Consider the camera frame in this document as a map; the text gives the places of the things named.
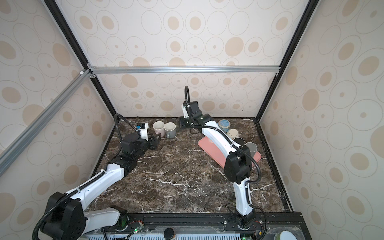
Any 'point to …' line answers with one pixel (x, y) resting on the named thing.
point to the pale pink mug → (159, 128)
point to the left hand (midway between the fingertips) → (161, 132)
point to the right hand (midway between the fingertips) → (180, 121)
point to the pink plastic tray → (215, 153)
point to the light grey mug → (170, 130)
